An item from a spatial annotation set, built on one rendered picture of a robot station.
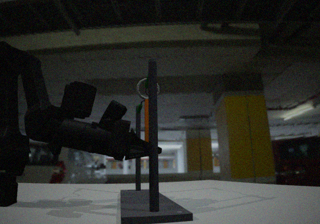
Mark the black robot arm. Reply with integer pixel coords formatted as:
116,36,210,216
0,41,127,207

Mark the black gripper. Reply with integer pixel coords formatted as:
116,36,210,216
81,119,149,161

